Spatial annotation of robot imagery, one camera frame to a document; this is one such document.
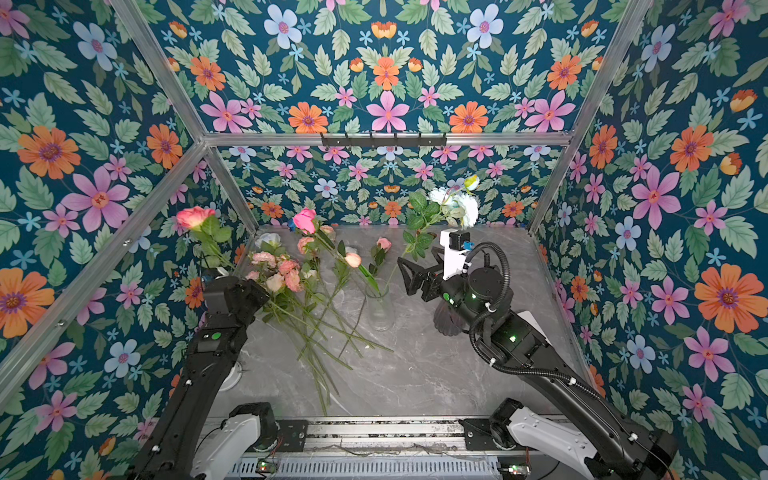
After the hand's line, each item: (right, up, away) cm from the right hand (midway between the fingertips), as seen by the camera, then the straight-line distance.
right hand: (424, 247), depth 62 cm
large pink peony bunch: (-44, -8, +36) cm, 57 cm away
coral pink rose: (-56, +4, +15) cm, 58 cm away
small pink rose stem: (-14, -1, +46) cm, 48 cm away
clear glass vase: (-11, -18, +26) cm, 33 cm away
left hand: (-42, -9, +17) cm, 46 cm away
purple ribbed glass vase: (+9, -21, +28) cm, 36 cm away
